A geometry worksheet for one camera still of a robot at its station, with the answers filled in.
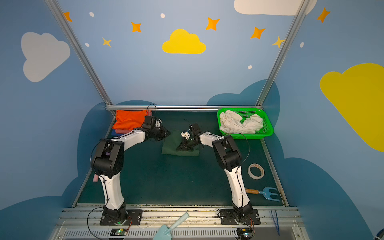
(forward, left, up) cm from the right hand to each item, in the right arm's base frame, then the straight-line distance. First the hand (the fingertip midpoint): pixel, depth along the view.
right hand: (178, 147), depth 98 cm
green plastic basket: (+18, -63, +1) cm, 65 cm away
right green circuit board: (-44, -38, -4) cm, 58 cm away
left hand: (+8, +5, +6) cm, 11 cm away
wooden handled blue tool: (-24, -52, -2) cm, 58 cm away
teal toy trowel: (-46, +1, -1) cm, 46 cm away
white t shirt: (+24, -37, 0) cm, 45 cm away
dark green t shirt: (+5, +5, +1) cm, 7 cm away
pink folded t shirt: (+10, +44, +2) cm, 45 cm away
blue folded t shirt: (+9, +48, -1) cm, 49 cm away
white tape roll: (-11, -53, -3) cm, 54 cm away
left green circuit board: (-47, +22, -3) cm, 52 cm away
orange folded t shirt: (+19, +37, +5) cm, 42 cm away
